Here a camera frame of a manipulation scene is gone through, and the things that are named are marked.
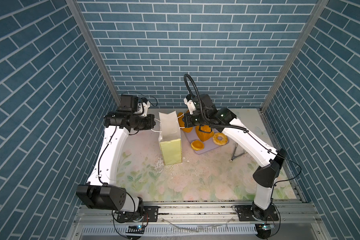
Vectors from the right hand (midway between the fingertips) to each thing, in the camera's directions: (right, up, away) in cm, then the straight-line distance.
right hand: (180, 117), depth 74 cm
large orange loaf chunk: (+14, -11, +21) cm, 28 cm away
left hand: (-12, -3, 0) cm, 13 cm away
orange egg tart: (+10, -17, +21) cm, 29 cm away
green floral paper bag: (-9, -13, +26) cm, 30 cm away
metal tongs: (+33, -25, +19) cm, 45 cm away
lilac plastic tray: (+18, -18, +25) cm, 36 cm away
